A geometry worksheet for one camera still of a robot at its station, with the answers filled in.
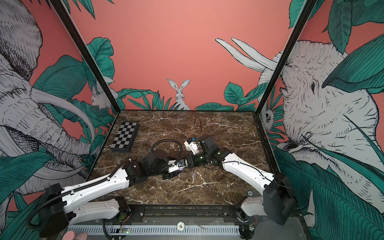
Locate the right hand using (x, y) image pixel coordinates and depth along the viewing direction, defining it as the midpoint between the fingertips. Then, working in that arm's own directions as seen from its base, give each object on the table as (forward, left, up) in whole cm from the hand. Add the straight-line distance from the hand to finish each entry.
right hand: (181, 164), depth 73 cm
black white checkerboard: (+25, +42, -14) cm, 51 cm away
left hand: (+1, +1, -2) cm, 3 cm away
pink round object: (-28, +44, -7) cm, 53 cm away
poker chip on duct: (-24, 0, -17) cm, 29 cm away
